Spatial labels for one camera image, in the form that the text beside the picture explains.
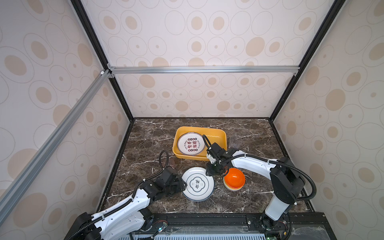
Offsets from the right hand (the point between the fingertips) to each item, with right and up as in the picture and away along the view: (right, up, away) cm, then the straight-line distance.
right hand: (208, 173), depth 87 cm
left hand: (-11, -5, -7) cm, 14 cm away
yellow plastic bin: (+8, +22, +22) cm, 32 cm away
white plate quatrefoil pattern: (-5, -7, -2) cm, 8 cm away
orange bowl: (+14, -1, -5) cm, 15 cm away
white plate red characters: (-10, +16, +16) cm, 25 cm away
